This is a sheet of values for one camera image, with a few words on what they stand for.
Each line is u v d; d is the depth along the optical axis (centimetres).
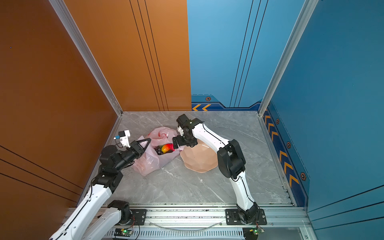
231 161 53
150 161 74
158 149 91
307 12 71
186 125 68
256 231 70
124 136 67
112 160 56
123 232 71
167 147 94
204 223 73
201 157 94
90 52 87
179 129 86
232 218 72
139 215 74
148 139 72
